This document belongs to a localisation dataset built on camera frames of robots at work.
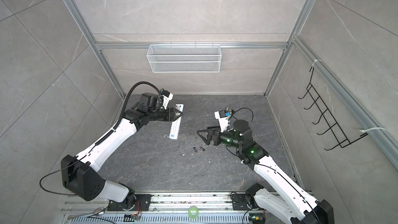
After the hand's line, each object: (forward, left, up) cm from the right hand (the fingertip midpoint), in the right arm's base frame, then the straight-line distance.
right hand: (202, 130), depth 69 cm
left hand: (+13, +12, -1) cm, 17 cm away
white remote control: (+5, +13, -3) cm, 15 cm away
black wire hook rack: (-4, -55, +5) cm, 55 cm away
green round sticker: (-29, +6, -27) cm, 40 cm away
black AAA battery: (+2, +5, -26) cm, 26 cm away
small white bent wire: (+12, +25, -27) cm, 38 cm away
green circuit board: (-32, -24, -27) cm, 48 cm away
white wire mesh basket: (+53, +11, +3) cm, 54 cm away
